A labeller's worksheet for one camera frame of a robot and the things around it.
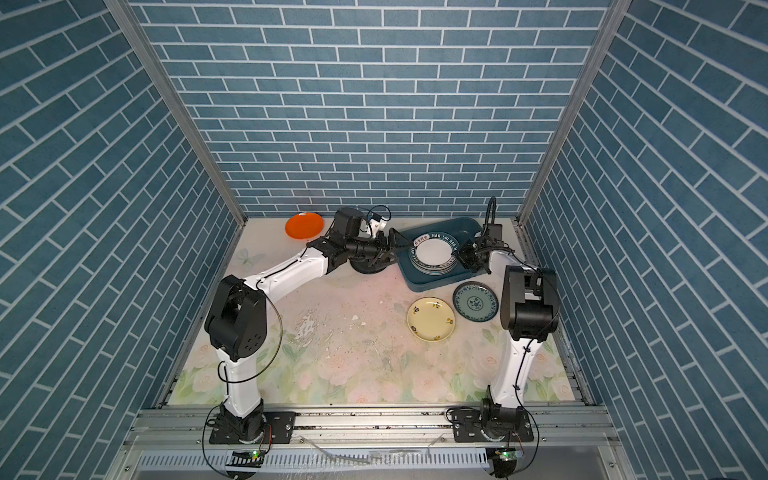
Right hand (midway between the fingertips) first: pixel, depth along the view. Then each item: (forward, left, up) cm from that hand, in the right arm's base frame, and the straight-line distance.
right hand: (452, 249), depth 103 cm
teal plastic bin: (+15, -5, -5) cm, 16 cm away
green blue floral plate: (-16, -8, -7) cm, 19 cm away
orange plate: (+13, +58, -5) cm, 60 cm away
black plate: (-19, +27, +14) cm, 35 cm away
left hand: (-15, +15, +15) cm, 26 cm away
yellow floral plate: (-23, +7, -8) cm, 25 cm away
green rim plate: (0, +7, -3) cm, 8 cm away
